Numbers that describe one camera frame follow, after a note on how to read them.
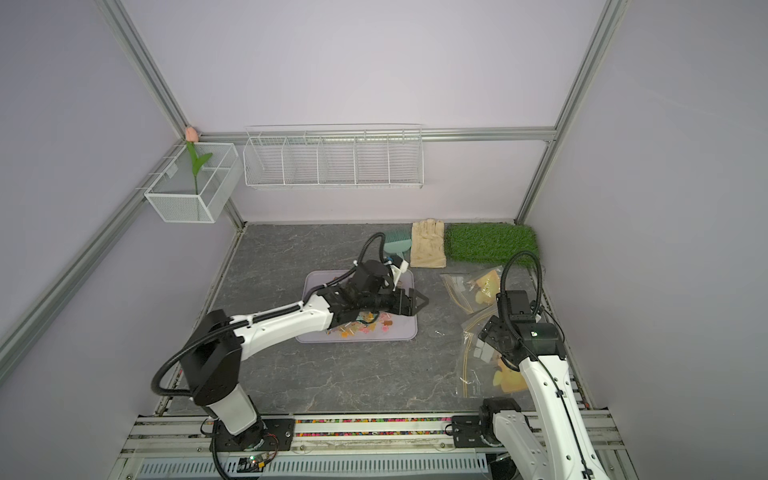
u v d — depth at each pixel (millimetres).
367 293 641
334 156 1076
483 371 810
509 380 781
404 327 915
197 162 906
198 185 882
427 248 1119
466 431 739
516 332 490
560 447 399
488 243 1089
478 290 984
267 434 733
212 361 444
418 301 732
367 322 722
